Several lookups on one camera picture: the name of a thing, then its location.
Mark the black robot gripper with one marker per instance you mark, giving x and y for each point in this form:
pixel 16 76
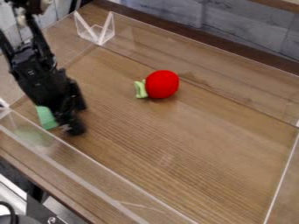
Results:
pixel 45 85

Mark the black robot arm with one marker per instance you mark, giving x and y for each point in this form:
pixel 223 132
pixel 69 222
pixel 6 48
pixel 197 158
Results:
pixel 28 8

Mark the green rectangular block stick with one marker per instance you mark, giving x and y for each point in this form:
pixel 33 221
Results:
pixel 45 118

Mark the small light green toy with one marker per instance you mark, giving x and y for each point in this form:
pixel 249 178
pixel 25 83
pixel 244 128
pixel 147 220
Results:
pixel 140 93

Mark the red plush ball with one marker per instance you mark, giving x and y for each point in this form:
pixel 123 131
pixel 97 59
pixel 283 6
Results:
pixel 161 84

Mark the clear acrylic corner bracket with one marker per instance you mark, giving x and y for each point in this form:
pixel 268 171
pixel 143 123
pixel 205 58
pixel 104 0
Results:
pixel 96 34

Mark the clear acrylic tray wall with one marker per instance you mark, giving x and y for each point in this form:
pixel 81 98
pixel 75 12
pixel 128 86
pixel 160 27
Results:
pixel 205 157

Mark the black metal bracket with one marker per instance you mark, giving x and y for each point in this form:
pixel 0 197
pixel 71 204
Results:
pixel 50 212

